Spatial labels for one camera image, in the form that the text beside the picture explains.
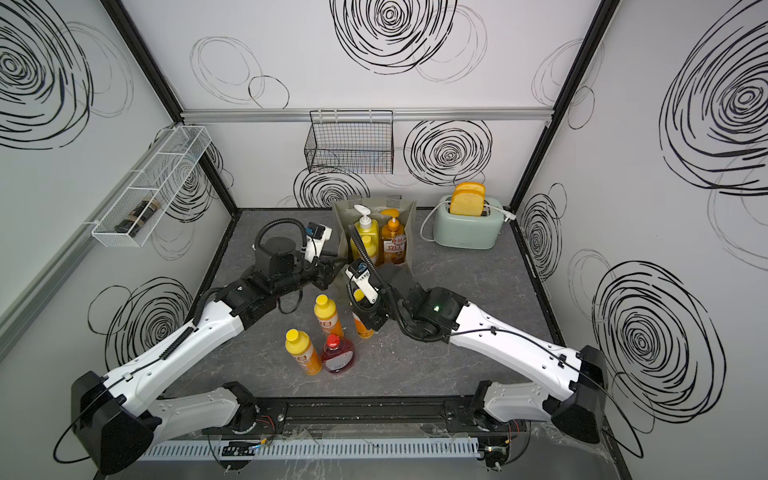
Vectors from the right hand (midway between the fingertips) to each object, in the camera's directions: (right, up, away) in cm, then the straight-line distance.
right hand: (361, 300), depth 69 cm
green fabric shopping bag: (-6, +21, +16) cm, 27 cm away
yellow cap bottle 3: (-9, -4, +2) cm, 10 cm away
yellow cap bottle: (+1, +12, +13) cm, 18 cm away
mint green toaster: (+37, +16, +33) cm, 52 cm away
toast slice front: (+32, +26, +26) cm, 49 cm away
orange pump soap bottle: (+8, +14, +20) cm, 26 cm away
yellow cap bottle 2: (-13, -10, -3) cm, 17 cm away
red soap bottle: (-6, -13, +1) cm, 15 cm away
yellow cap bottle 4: (-1, -11, +14) cm, 18 cm away
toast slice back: (+33, +31, +26) cm, 52 cm away
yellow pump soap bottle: (0, +18, +16) cm, 24 cm away
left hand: (-5, +10, +4) cm, 12 cm away
